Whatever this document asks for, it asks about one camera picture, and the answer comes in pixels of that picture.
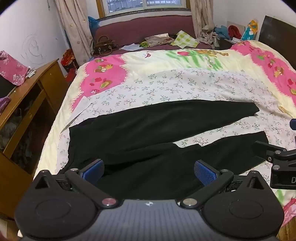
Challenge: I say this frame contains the pale cloth bundle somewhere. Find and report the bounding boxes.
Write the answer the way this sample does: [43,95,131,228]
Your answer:
[0,109,30,151]

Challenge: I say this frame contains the blue cloth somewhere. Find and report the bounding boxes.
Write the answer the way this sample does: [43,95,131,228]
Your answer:
[214,25,229,39]

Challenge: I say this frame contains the beige patterned curtain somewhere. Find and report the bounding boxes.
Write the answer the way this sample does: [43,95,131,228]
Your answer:
[54,0,99,66]
[190,0,216,44]

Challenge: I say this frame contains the black pants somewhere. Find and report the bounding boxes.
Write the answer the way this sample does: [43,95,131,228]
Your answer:
[60,100,270,201]

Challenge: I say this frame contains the dark wooden headboard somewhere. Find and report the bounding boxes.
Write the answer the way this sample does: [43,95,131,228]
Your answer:
[258,15,296,67]

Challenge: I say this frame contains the blue orange cartoon bag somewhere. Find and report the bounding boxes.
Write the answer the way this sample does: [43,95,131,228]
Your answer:
[242,20,258,42]

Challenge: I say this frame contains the red bag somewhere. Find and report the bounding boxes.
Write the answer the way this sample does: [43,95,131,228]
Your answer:
[60,49,78,82]

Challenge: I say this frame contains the pink floral cloth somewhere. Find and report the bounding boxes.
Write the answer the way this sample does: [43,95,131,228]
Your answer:
[0,50,31,86]

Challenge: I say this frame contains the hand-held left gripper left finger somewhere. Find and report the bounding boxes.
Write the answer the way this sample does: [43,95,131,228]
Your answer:
[34,159,117,208]

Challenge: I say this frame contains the blue plastic bag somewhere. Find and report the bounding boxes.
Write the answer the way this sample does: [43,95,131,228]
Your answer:
[88,16,102,35]

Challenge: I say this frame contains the gold flat packet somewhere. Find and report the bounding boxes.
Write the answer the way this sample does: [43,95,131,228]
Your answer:
[144,33,175,47]

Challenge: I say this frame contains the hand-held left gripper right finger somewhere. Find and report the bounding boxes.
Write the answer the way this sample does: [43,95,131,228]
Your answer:
[179,160,270,209]

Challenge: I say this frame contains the yellow pink cartoon quilt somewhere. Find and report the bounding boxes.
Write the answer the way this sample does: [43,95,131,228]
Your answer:
[35,39,296,241]

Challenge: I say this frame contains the brown handbag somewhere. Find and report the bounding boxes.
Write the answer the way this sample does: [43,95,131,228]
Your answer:
[92,35,119,56]

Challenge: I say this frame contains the purple knit cloth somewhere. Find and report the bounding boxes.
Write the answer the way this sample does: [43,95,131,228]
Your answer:
[0,97,11,114]

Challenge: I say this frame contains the maroon window seat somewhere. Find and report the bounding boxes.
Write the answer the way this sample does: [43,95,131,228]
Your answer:
[90,14,234,58]

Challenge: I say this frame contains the window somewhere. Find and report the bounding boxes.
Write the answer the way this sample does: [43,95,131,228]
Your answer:
[96,0,192,18]

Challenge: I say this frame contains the red cloth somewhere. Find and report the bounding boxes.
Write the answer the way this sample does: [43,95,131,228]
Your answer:
[228,25,242,40]

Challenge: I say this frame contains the black monitor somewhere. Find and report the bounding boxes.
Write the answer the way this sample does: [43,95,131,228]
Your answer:
[0,76,16,97]

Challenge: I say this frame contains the green checked cloth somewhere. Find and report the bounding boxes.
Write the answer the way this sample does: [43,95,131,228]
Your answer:
[171,30,199,48]

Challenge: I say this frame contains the white floral bedsheet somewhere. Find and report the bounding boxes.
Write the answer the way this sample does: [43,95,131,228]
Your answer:
[55,68,296,178]

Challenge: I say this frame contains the white paper sheet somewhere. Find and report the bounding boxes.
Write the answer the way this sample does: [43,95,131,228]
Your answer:
[120,43,141,51]

